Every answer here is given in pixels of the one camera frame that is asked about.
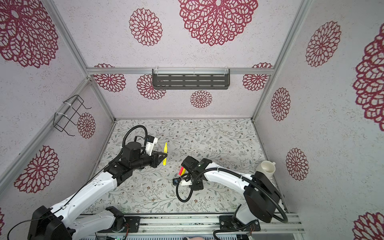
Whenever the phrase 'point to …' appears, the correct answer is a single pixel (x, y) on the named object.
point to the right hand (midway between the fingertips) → (191, 180)
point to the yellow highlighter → (165, 151)
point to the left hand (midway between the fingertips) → (165, 157)
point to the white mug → (267, 167)
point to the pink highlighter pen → (180, 170)
